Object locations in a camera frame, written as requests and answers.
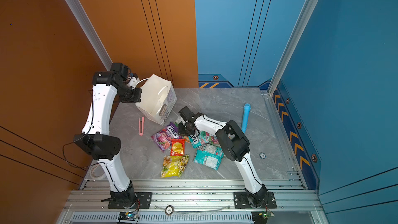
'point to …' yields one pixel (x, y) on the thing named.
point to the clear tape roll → (97, 172)
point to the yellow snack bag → (174, 166)
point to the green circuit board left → (128, 215)
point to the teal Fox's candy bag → (199, 138)
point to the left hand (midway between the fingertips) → (139, 98)
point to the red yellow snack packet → (178, 147)
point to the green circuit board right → (261, 216)
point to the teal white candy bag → (209, 155)
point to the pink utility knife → (141, 126)
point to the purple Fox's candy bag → (163, 138)
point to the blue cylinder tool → (246, 113)
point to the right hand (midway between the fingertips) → (178, 133)
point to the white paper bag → (158, 98)
